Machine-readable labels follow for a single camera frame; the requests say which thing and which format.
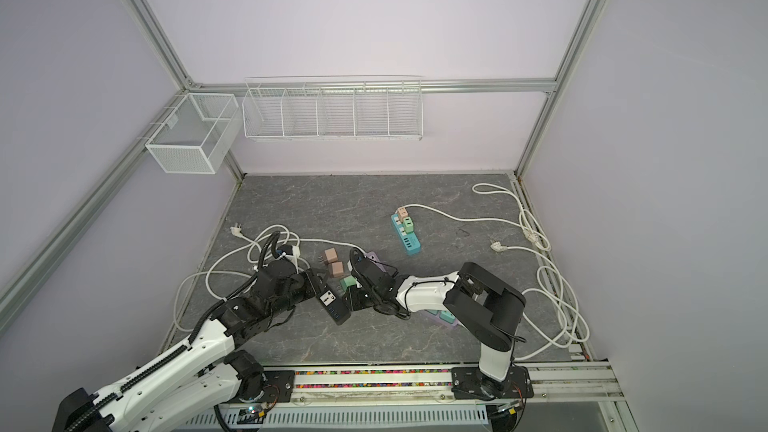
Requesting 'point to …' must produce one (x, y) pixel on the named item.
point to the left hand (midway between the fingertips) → (326, 278)
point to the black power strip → (333, 303)
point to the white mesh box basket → (197, 134)
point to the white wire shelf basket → (334, 108)
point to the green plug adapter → (348, 282)
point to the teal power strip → (404, 226)
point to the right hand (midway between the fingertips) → (345, 301)
